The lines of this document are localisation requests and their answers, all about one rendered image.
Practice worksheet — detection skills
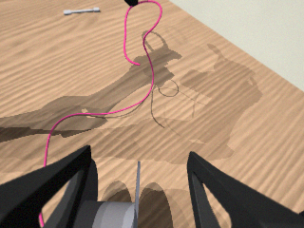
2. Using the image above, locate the black cable reel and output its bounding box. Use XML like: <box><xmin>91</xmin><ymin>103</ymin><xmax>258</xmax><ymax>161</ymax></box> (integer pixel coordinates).
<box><xmin>72</xmin><ymin>159</ymin><xmax>141</xmax><ymax>228</ymax></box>

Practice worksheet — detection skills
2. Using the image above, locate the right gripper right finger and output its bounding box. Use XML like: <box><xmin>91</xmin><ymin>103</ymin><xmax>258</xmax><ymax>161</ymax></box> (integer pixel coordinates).
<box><xmin>186</xmin><ymin>151</ymin><xmax>304</xmax><ymax>228</ymax></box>

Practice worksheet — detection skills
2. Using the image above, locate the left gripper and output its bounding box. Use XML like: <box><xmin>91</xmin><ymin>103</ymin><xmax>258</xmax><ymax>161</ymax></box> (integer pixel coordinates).
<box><xmin>124</xmin><ymin>0</ymin><xmax>139</xmax><ymax>7</ymax></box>

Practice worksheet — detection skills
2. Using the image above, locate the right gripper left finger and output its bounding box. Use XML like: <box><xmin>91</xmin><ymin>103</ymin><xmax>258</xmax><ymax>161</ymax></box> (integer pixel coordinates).
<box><xmin>0</xmin><ymin>145</ymin><xmax>91</xmax><ymax>228</ymax></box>

